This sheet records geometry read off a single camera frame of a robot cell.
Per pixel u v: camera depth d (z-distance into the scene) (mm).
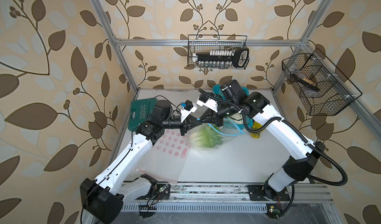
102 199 371
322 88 735
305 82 744
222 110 565
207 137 694
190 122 608
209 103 575
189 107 566
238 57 843
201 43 912
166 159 868
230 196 736
